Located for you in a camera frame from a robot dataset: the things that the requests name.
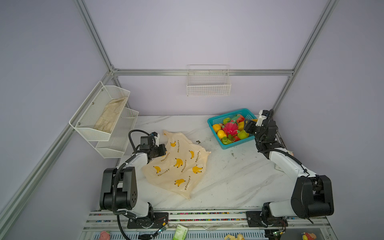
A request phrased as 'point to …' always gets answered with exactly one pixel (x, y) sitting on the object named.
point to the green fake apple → (225, 120)
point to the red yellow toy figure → (308, 236)
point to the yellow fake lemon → (221, 134)
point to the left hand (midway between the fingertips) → (165, 149)
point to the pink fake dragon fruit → (231, 128)
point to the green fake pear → (243, 134)
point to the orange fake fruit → (217, 127)
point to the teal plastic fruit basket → (247, 115)
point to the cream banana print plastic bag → (182, 168)
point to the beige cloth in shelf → (108, 119)
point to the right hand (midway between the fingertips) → (248, 119)
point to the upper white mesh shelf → (96, 119)
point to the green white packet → (180, 233)
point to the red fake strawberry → (241, 119)
